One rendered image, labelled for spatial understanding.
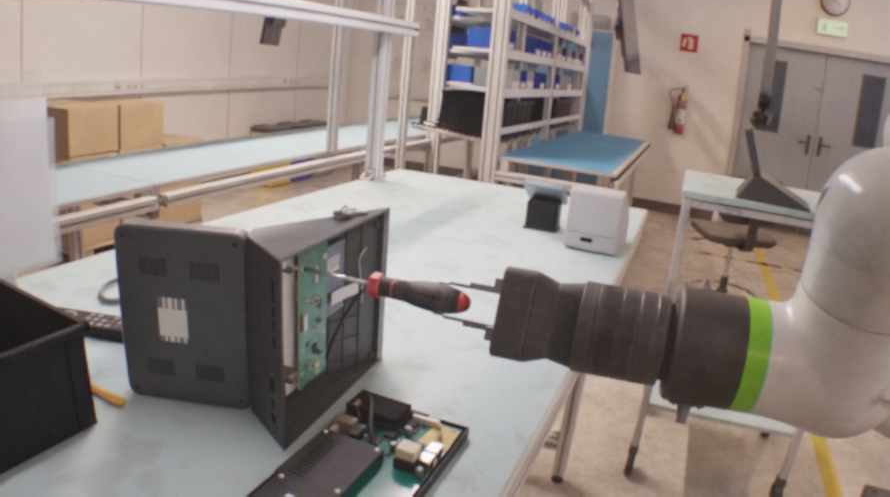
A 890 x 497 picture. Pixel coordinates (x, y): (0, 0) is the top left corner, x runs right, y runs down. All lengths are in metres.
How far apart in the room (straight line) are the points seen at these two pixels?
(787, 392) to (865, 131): 6.95
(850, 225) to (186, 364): 0.64
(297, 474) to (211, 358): 0.18
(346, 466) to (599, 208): 0.95
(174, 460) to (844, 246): 0.60
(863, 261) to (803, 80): 6.81
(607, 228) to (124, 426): 1.06
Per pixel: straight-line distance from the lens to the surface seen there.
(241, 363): 0.68
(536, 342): 0.48
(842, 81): 7.31
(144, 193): 2.23
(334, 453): 0.60
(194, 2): 1.25
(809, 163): 7.28
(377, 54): 1.98
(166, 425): 0.70
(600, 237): 1.39
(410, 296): 0.55
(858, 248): 0.43
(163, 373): 0.73
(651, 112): 7.08
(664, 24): 7.11
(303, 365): 0.65
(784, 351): 0.47
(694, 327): 0.46
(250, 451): 0.65
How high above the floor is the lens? 1.39
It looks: 14 degrees down
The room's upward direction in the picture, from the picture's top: 5 degrees clockwise
